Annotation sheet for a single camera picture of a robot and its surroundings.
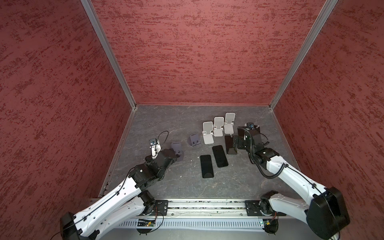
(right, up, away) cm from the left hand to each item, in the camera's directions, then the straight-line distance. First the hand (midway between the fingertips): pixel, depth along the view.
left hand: (164, 154), depth 77 cm
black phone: (+23, -10, +13) cm, 28 cm away
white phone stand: (+25, +10, +20) cm, 33 cm away
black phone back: (+32, -5, +15) cm, 36 cm away
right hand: (+43, +7, +8) cm, 44 cm away
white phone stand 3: (+40, +15, +28) cm, 51 cm away
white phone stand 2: (+32, +17, +23) cm, 43 cm away
